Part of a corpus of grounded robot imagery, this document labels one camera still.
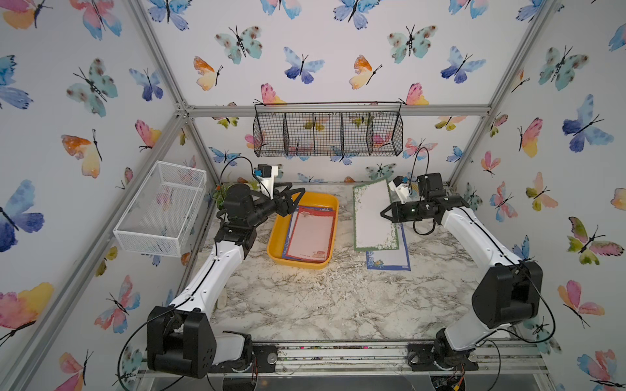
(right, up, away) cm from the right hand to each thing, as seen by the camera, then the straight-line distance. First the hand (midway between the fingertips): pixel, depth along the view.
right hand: (385, 211), depth 83 cm
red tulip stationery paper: (-25, -10, +19) cm, 33 cm away
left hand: (-28, +8, -10) cm, 31 cm away
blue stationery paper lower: (-35, -13, +15) cm, 41 cm away
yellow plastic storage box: (-39, -8, +17) cm, 44 cm away
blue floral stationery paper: (+5, -19, +13) cm, 24 cm away
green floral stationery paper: (-4, -7, +1) cm, 8 cm away
